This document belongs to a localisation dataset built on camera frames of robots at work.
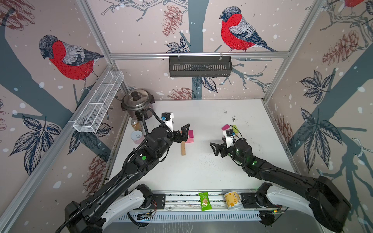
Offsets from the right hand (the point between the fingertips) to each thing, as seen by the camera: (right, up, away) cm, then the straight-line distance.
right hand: (217, 139), depth 82 cm
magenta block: (-15, 0, +18) cm, 24 cm away
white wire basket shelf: (-66, +12, -11) cm, 68 cm away
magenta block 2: (+11, +5, +21) cm, 25 cm away
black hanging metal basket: (-8, +50, +21) cm, 55 cm away
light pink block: (-15, -4, +13) cm, 21 cm away
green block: (+17, +3, +22) cm, 28 cm away
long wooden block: (-20, -8, +10) cm, 24 cm away
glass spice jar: (-53, +7, +14) cm, 55 cm away
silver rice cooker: (-52, +23, +13) cm, 58 cm away
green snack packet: (-8, -30, -10) cm, 33 cm away
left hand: (-19, +11, -13) cm, 26 cm away
